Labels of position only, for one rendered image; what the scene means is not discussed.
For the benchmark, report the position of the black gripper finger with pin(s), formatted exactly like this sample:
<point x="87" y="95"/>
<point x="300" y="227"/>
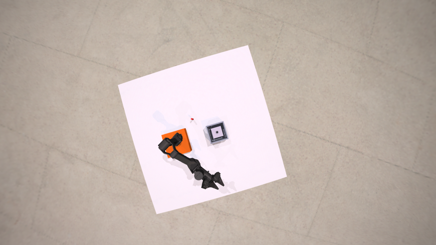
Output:
<point x="220" y="181"/>
<point x="213" y="185"/>

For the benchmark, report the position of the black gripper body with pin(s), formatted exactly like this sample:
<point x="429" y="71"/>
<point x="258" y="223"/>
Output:
<point x="212" y="177"/>

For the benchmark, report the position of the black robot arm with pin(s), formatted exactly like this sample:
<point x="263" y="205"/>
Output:
<point x="193" y="164"/>

